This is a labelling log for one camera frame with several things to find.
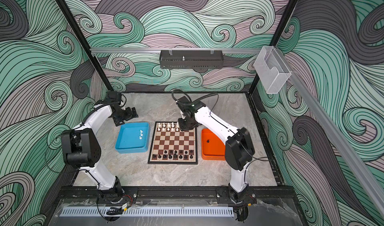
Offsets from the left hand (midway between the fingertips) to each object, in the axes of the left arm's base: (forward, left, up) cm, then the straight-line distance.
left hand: (132, 116), depth 91 cm
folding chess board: (-14, -24, -10) cm, 30 cm away
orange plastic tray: (-14, -51, -13) cm, 54 cm away
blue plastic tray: (-8, 0, -12) cm, 14 cm away
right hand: (-9, -33, +2) cm, 34 cm away
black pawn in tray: (-10, -48, -10) cm, 50 cm away
